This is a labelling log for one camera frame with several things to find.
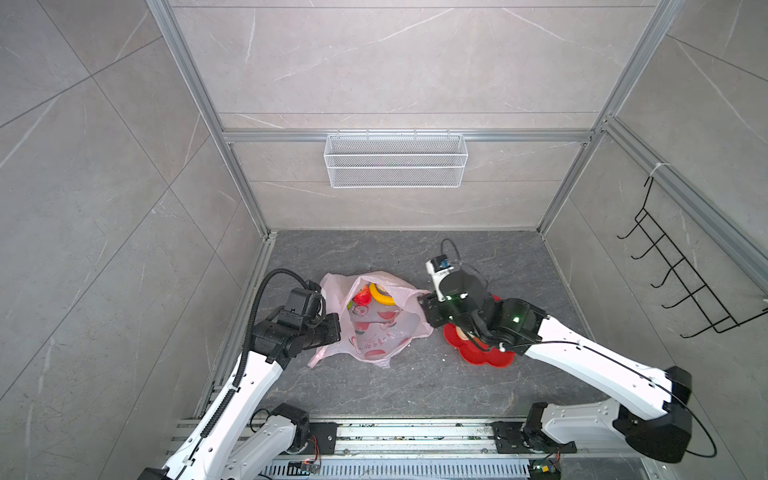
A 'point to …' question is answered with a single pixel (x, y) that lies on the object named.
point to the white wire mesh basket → (395, 161)
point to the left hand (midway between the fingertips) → (339, 321)
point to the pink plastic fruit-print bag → (378, 316)
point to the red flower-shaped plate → (473, 353)
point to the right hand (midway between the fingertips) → (425, 294)
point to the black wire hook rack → (699, 297)
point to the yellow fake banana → (379, 296)
